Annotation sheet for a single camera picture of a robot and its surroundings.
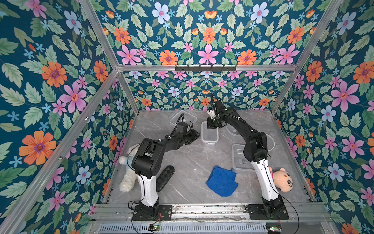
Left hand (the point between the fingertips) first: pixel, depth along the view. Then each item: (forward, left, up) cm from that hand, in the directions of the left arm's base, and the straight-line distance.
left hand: (200, 133), depth 97 cm
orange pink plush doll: (-34, -42, 0) cm, 54 cm away
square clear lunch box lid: (+22, +9, -6) cm, 24 cm away
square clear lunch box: (-21, -24, -7) cm, 32 cm away
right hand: (+7, -9, +2) cm, 11 cm away
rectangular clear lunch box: (+2, -7, -7) cm, 10 cm away
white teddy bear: (-28, +40, +3) cm, 49 cm away
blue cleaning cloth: (-31, -11, -6) cm, 33 cm away
